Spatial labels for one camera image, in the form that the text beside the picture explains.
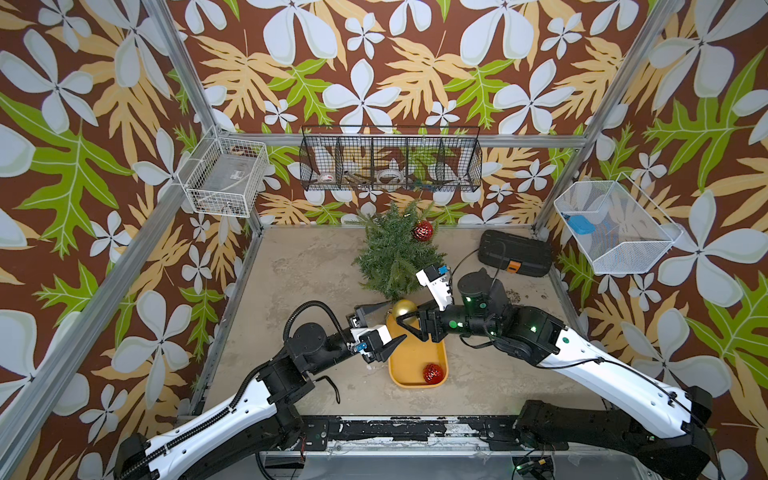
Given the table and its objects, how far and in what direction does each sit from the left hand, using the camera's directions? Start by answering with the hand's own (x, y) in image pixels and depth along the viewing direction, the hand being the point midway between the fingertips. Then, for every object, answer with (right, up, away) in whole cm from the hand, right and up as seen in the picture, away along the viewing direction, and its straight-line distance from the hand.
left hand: (394, 311), depth 63 cm
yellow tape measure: (-15, -26, +17) cm, 35 cm away
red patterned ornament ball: (+8, +18, +9) cm, 21 cm away
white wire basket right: (+64, +18, +15) cm, 68 cm away
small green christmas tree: (0, +12, +14) cm, 18 cm away
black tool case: (+45, +13, +42) cm, 62 cm away
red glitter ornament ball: (+11, -20, +17) cm, 29 cm away
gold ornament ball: (+2, +1, -1) cm, 2 cm away
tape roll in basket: (0, +39, +36) cm, 52 cm away
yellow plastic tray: (+4, -19, +20) cm, 28 cm away
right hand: (+2, -1, 0) cm, 2 cm away
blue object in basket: (+56, +21, +23) cm, 64 cm away
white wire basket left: (-49, +35, +23) cm, 64 cm away
